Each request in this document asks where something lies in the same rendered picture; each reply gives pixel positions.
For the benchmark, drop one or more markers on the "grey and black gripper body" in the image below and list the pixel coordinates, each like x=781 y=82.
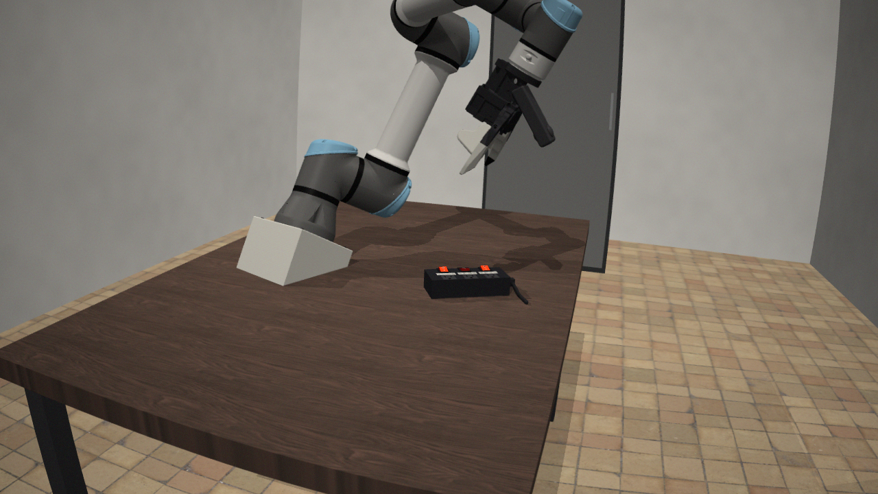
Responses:
x=495 y=98

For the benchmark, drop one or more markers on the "black power strip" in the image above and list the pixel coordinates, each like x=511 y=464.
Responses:
x=444 y=282

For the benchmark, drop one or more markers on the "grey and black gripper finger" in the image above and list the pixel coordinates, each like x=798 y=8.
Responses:
x=478 y=142
x=497 y=147

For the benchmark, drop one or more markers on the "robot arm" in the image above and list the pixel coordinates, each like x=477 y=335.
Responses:
x=378 y=183

